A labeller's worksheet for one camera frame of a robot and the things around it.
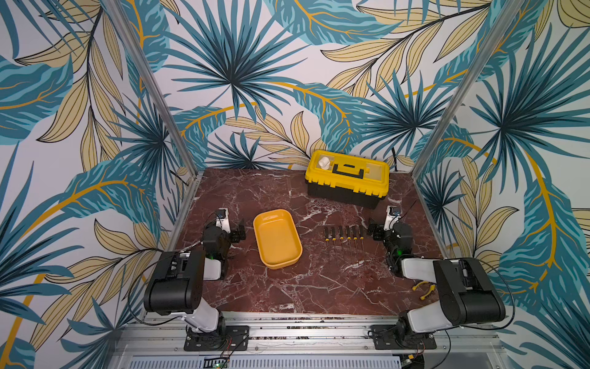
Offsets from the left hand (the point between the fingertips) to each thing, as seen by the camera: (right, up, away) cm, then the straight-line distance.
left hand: (231, 221), depth 93 cm
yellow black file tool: (+39, -6, +5) cm, 40 cm away
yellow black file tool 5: (+50, -8, +3) cm, 51 cm away
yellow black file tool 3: (+45, -7, +3) cm, 46 cm away
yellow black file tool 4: (+48, -8, +4) cm, 49 cm away
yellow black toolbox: (+48, +17, +4) cm, 51 cm away
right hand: (+61, +1, 0) cm, 61 cm away
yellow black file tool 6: (+53, -7, +3) cm, 54 cm away
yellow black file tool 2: (+42, -8, +2) cm, 42 cm away
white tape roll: (+38, +24, +1) cm, 45 cm away
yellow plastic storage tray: (+19, -7, +2) cm, 20 cm away
